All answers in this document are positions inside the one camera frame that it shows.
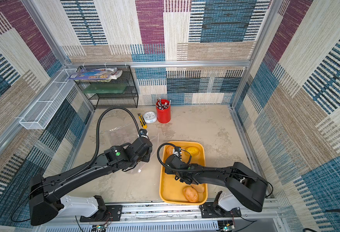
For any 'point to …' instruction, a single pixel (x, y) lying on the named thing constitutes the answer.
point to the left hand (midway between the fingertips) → (148, 149)
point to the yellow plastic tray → (171, 190)
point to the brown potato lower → (190, 194)
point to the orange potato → (169, 150)
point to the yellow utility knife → (142, 121)
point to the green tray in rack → (116, 88)
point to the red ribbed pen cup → (163, 108)
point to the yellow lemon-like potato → (193, 150)
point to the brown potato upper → (200, 187)
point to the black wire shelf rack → (128, 100)
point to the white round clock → (149, 117)
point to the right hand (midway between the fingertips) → (171, 166)
